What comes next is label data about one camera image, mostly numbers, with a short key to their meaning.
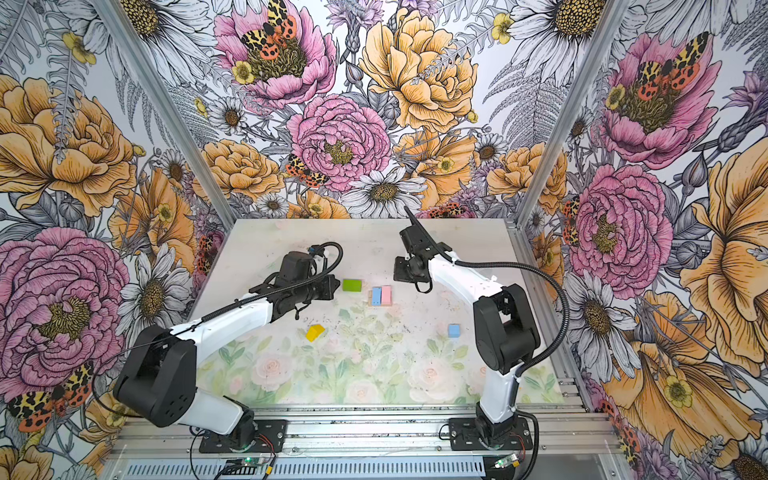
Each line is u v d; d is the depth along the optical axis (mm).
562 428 778
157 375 437
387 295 990
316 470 777
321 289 795
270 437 739
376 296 975
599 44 763
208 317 515
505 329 491
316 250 793
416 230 794
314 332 916
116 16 715
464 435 740
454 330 935
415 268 781
